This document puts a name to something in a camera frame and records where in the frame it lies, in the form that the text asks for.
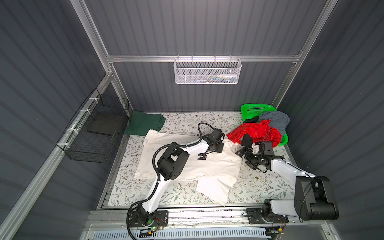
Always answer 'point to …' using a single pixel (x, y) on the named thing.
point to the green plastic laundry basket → (251, 110)
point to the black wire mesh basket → (93, 134)
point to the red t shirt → (259, 131)
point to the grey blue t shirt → (279, 120)
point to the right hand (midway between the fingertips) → (242, 157)
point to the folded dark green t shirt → (141, 123)
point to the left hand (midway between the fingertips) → (221, 147)
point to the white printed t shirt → (214, 172)
